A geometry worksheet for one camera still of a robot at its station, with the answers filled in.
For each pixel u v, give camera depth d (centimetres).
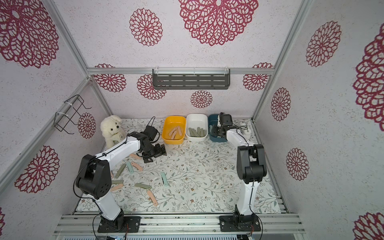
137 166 94
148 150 75
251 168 53
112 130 92
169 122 117
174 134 109
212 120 114
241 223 65
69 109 78
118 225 65
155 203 80
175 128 113
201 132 112
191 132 112
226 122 78
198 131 113
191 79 94
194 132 111
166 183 87
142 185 88
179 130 113
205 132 109
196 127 116
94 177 47
